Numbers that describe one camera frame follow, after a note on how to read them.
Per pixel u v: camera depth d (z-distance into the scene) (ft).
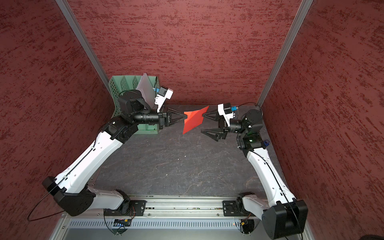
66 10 2.37
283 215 1.22
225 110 1.64
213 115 2.04
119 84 3.22
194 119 1.83
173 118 1.75
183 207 2.49
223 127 1.77
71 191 1.27
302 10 2.36
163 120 1.63
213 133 1.81
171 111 1.72
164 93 1.62
